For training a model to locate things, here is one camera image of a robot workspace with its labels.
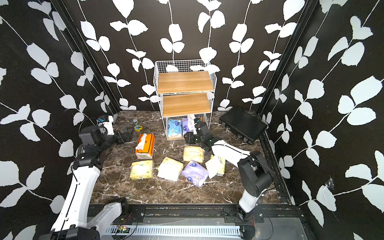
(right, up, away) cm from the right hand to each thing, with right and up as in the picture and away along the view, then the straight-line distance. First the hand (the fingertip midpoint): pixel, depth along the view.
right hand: (185, 133), depth 88 cm
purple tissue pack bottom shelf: (-1, +4, +14) cm, 15 cm away
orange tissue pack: (-25, -10, +2) cm, 27 cm away
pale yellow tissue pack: (+19, -19, -2) cm, 27 cm away
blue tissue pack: (-8, +3, +17) cm, 19 cm away
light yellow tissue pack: (-25, -21, -2) cm, 33 cm away
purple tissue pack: (+7, -22, -5) cm, 24 cm away
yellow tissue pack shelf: (+5, -12, +3) cm, 14 cm away
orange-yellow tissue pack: (-9, -21, -2) cm, 23 cm away
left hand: (-28, +4, -14) cm, 32 cm away
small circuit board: (-29, -45, -18) cm, 56 cm away
